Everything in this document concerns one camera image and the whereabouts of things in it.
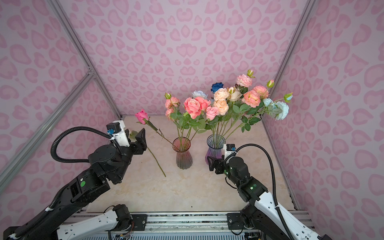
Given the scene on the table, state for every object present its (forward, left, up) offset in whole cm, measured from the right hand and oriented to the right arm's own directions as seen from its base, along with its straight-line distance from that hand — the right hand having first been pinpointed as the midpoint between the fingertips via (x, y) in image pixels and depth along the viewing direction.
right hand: (214, 156), depth 75 cm
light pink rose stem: (+9, +2, +15) cm, 18 cm away
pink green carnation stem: (+9, -14, +16) cm, 23 cm away
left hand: (0, +32, +22) cm, 39 cm away
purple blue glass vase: (+10, -2, -3) cm, 11 cm away
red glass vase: (+5, +16, +2) cm, 17 cm away
